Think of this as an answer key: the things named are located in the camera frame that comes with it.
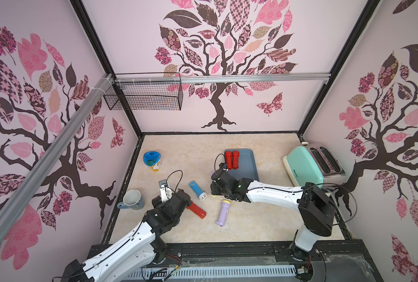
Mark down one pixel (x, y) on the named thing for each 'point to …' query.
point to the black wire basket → (145, 91)
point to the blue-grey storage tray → (247, 167)
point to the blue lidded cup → (152, 159)
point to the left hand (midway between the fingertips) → (171, 196)
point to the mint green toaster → (313, 163)
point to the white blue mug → (132, 199)
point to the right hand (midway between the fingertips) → (211, 185)
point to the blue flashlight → (202, 195)
